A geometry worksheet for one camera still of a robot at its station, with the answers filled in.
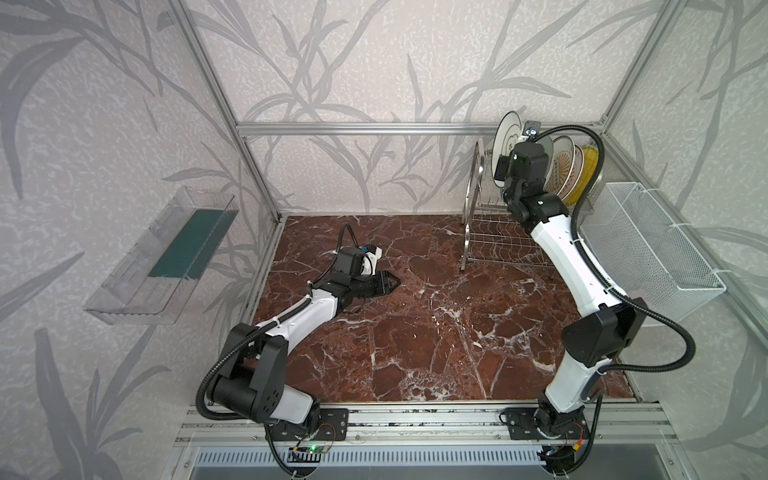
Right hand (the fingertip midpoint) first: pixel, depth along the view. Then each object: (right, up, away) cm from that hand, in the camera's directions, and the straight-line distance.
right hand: (520, 143), depth 75 cm
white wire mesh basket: (+23, -28, -11) cm, 37 cm away
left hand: (-30, -35, +10) cm, 47 cm away
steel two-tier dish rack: (+2, -22, +33) cm, 40 cm away
